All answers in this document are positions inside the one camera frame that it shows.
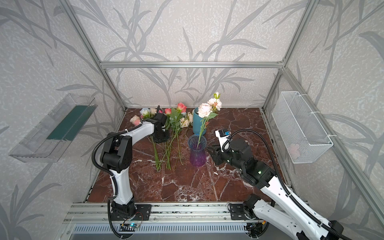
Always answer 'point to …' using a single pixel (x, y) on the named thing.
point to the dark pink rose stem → (175, 121)
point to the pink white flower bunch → (135, 120)
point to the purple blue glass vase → (197, 157)
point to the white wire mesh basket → (305, 138)
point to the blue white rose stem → (144, 112)
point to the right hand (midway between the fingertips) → (210, 142)
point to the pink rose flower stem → (168, 111)
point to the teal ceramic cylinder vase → (197, 120)
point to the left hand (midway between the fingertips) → (169, 135)
